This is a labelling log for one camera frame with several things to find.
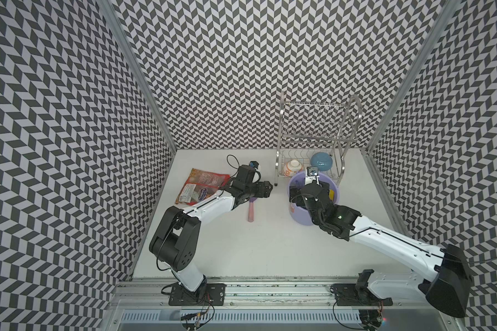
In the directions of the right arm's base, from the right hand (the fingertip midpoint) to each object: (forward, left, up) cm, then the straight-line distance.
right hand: (304, 186), depth 77 cm
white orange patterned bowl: (+20, +1, -12) cm, 23 cm away
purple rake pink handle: (-2, +21, -19) cm, 29 cm away
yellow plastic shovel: (+1, -13, -8) cm, 15 cm away
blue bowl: (+26, -16, -15) cm, 34 cm away
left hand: (+7, +15, -11) cm, 19 cm away
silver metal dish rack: (+19, -6, +8) cm, 21 cm away
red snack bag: (+13, +47, -18) cm, 52 cm away
